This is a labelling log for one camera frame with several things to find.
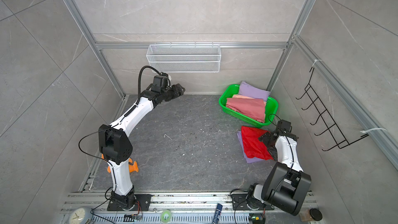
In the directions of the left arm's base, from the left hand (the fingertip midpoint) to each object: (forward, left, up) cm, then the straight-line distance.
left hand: (181, 87), depth 89 cm
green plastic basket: (-1, -60, -18) cm, 63 cm away
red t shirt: (-29, -41, -22) cm, 55 cm away
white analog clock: (-58, +45, -22) cm, 76 cm away
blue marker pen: (-60, -17, -23) cm, 67 cm away
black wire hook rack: (-35, -65, +7) cm, 74 cm away
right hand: (-29, -48, -18) cm, 59 cm away
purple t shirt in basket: (+11, -45, -14) cm, 48 cm away
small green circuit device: (-62, -36, -26) cm, 76 cm away
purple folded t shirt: (-36, -38, -24) cm, 57 cm away
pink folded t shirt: (-4, -47, -16) cm, 50 cm away
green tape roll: (-60, +8, -25) cm, 65 cm away
